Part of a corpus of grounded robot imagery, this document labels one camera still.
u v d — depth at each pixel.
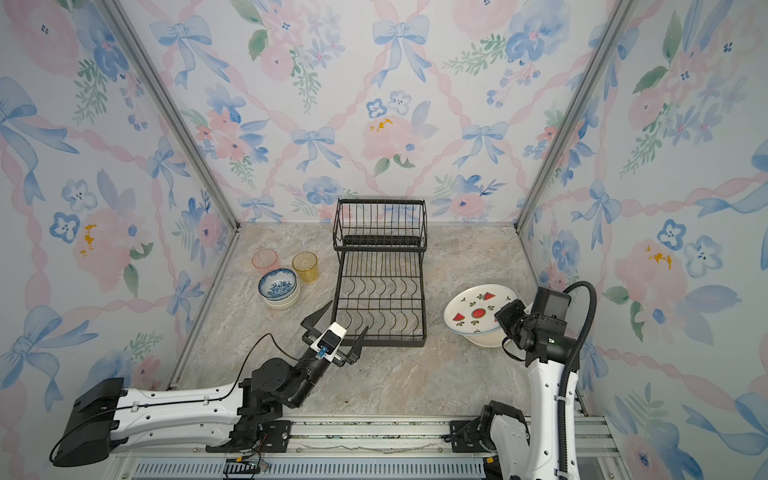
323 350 0.52
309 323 0.60
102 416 0.44
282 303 0.90
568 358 0.48
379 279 1.03
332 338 0.53
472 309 0.83
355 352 0.60
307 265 1.06
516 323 0.63
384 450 0.73
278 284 0.95
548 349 0.49
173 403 0.48
